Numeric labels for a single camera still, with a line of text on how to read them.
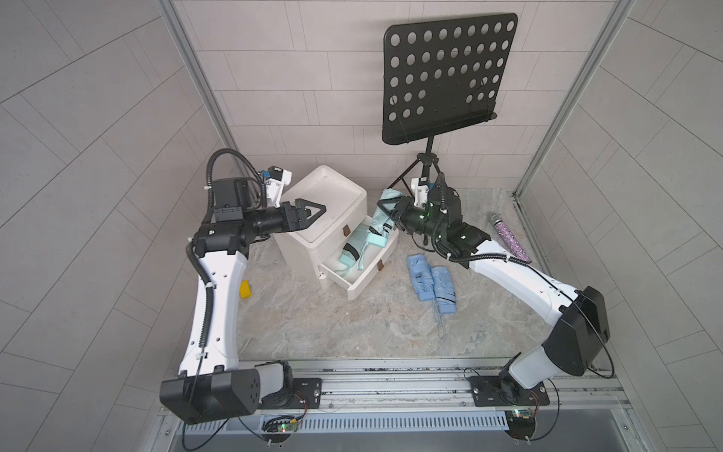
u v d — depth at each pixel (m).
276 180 0.59
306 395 0.71
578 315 0.42
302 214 0.57
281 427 0.66
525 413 0.68
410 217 0.65
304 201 0.58
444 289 0.87
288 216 0.56
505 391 0.64
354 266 0.87
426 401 0.71
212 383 0.36
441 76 0.69
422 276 0.89
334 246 0.76
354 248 0.86
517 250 0.98
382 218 0.68
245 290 0.89
